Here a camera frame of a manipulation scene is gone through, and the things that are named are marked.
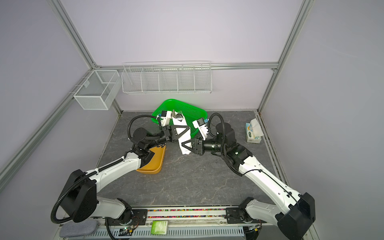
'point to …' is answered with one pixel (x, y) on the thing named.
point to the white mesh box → (99, 90)
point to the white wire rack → (167, 77)
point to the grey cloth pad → (76, 228)
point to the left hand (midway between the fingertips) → (189, 132)
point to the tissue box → (254, 132)
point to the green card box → (159, 227)
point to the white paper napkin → (186, 136)
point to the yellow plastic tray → (154, 165)
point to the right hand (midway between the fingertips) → (182, 145)
